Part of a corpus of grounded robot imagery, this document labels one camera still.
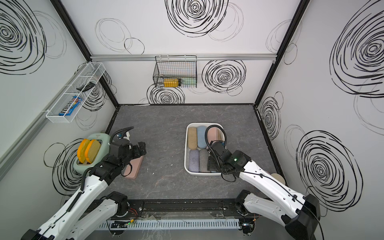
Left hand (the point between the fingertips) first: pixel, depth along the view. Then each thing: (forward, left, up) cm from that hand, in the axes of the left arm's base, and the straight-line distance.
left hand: (137, 145), depth 79 cm
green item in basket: (+33, -26, +18) cm, 46 cm away
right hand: (-9, -41, -3) cm, 42 cm away
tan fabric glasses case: (+11, -29, -9) cm, 32 cm away
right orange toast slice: (-6, +19, +5) cm, 21 cm away
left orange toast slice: (-6, +23, +6) cm, 25 cm away
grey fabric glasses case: (+2, -36, -12) cm, 38 cm away
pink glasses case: (+15, -42, -9) cm, 45 cm away
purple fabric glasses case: (-3, -31, -12) cm, 33 cm away
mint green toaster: (+1, +18, 0) cm, 18 cm away
